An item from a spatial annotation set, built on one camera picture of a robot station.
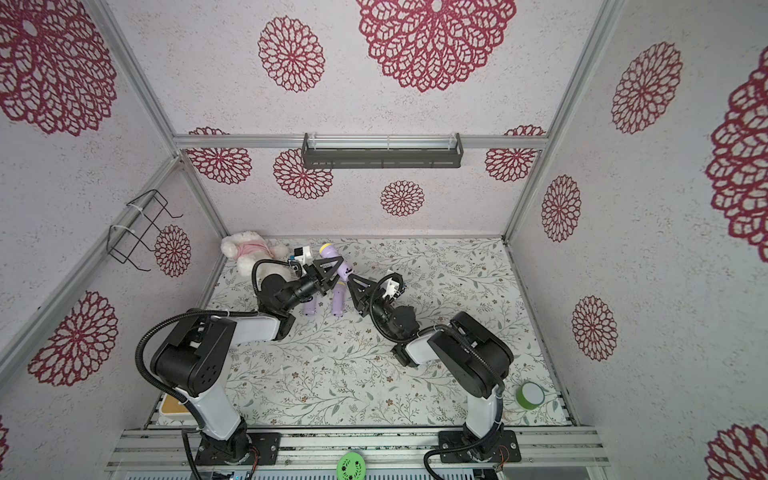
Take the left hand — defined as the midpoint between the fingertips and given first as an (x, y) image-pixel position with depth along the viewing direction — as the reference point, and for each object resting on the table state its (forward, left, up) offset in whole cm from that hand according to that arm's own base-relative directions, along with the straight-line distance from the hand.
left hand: (347, 263), depth 81 cm
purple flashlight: (+3, +5, +2) cm, 6 cm away
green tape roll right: (-29, -47, -18) cm, 59 cm away
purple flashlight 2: (-1, +14, -22) cm, 26 cm away
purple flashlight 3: (+2, +5, -23) cm, 23 cm away
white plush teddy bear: (+20, +38, -16) cm, 45 cm away
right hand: (-6, 0, +1) cm, 6 cm away
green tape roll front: (-44, -3, -18) cm, 48 cm away
